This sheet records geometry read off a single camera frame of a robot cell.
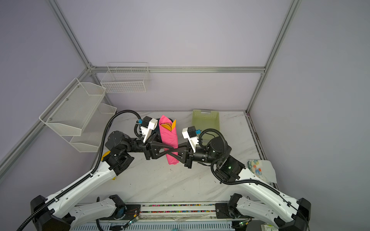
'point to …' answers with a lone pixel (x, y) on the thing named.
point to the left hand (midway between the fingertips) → (173, 146)
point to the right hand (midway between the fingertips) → (168, 151)
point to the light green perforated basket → (202, 121)
